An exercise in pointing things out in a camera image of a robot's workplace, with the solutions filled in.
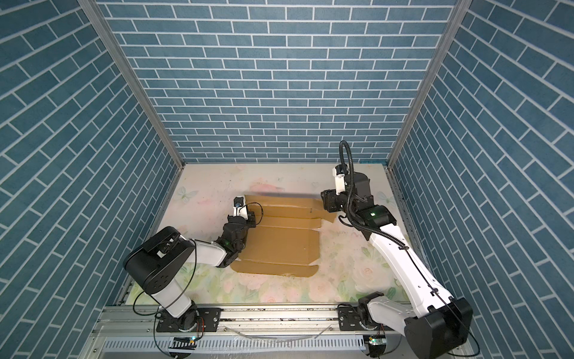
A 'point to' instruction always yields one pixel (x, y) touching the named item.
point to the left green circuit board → (184, 342)
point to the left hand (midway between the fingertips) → (247, 204)
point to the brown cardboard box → (285, 241)
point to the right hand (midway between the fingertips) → (326, 190)
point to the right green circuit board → (377, 341)
